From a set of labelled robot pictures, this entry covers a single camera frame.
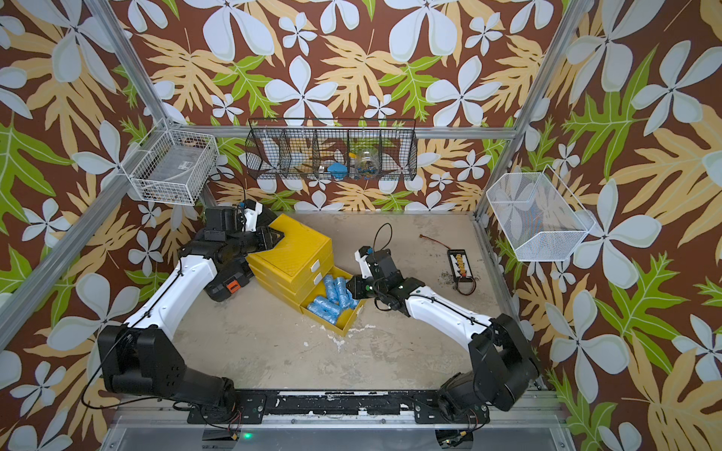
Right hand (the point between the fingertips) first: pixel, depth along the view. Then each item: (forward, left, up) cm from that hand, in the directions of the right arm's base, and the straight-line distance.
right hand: (345, 283), depth 84 cm
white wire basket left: (+29, +54, +22) cm, 65 cm away
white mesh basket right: (+15, -59, +13) cm, 62 cm away
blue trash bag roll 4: (-4, +7, -10) cm, 13 cm away
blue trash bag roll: (+3, +5, -10) cm, 12 cm away
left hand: (+12, +19, +11) cm, 25 cm away
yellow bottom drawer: (-5, 0, -13) cm, 14 cm away
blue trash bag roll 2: (+1, +1, -10) cm, 10 cm away
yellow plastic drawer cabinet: (-1, +15, +8) cm, 17 cm away
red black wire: (+29, -31, -13) cm, 44 cm away
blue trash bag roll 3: (-3, +7, -11) cm, 13 cm away
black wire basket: (+42, -8, +19) cm, 47 cm away
